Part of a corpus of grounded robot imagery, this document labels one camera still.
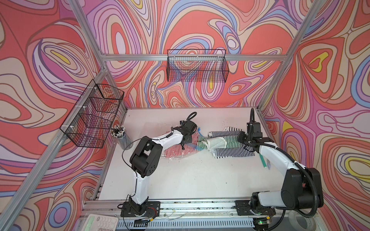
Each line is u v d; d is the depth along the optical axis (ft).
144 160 1.67
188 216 2.37
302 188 1.36
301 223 2.30
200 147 2.98
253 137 2.22
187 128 2.52
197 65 3.15
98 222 2.24
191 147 2.90
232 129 3.43
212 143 2.98
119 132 2.76
